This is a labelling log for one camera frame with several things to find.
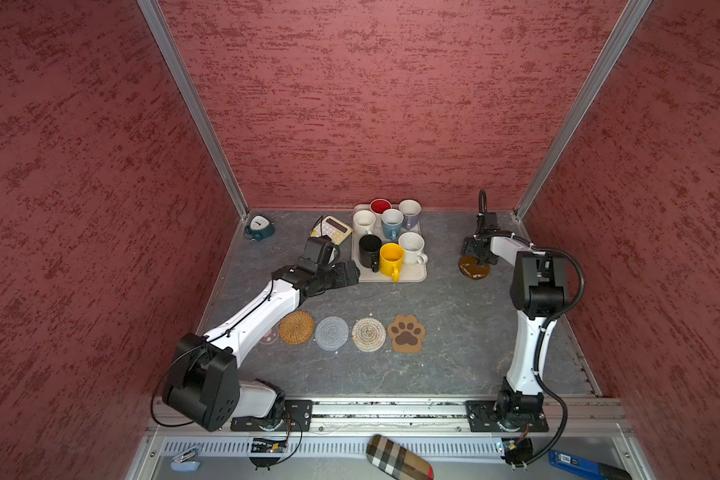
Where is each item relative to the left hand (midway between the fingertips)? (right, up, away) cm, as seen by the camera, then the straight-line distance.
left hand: (346, 280), depth 85 cm
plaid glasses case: (+13, -38, -19) cm, 44 cm away
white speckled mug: (+22, +10, +18) cm, 31 cm away
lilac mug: (+23, +24, +29) cm, 44 cm away
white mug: (+5, +18, +22) cm, 29 cm away
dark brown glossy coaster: (+42, +2, +18) cm, 46 cm away
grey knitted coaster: (-5, -16, +3) cm, 17 cm away
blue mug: (+16, +19, +25) cm, 35 cm away
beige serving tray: (+21, 0, +16) cm, 27 cm away
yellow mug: (+14, +5, +10) cm, 18 cm away
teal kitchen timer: (-35, +16, +25) cm, 46 cm away
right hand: (+45, +6, +23) cm, 51 cm away
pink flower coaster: (-23, -17, +3) cm, 29 cm away
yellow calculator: (-8, +17, +29) cm, 34 cm away
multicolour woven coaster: (+6, -17, +3) cm, 18 cm away
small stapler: (-35, -39, -18) cm, 55 cm away
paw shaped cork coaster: (+18, -17, +3) cm, 25 cm away
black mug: (+7, +10, +13) cm, 17 cm away
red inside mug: (+10, +25, +29) cm, 40 cm away
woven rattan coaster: (-16, -15, +5) cm, 22 cm away
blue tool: (+56, -39, -19) cm, 71 cm away
